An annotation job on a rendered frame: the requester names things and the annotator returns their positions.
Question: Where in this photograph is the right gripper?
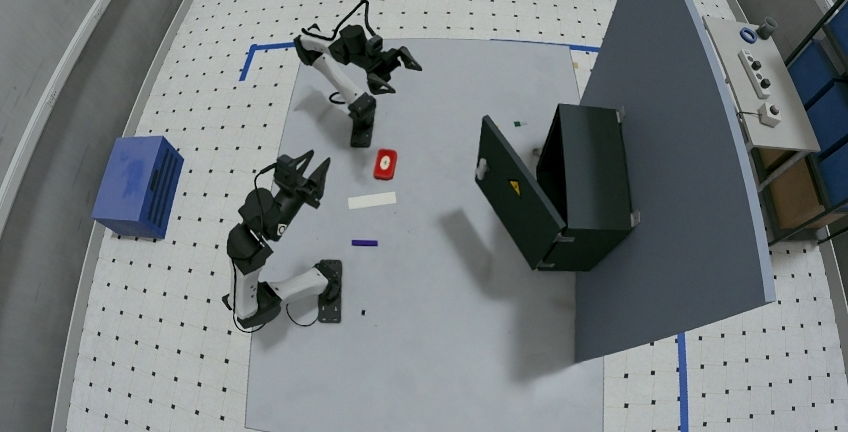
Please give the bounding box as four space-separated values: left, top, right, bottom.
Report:
273 149 331 222

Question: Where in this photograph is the white flat bar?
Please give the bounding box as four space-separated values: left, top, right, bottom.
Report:
348 192 396 209

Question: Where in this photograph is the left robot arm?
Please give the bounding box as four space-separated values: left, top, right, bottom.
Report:
293 24 383 148

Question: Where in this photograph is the dark grey wall panel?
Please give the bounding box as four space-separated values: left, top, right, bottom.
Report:
575 0 777 363

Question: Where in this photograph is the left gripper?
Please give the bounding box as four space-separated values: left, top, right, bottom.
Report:
360 43 422 95

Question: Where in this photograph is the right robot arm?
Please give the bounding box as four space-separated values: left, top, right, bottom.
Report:
222 187 342 329

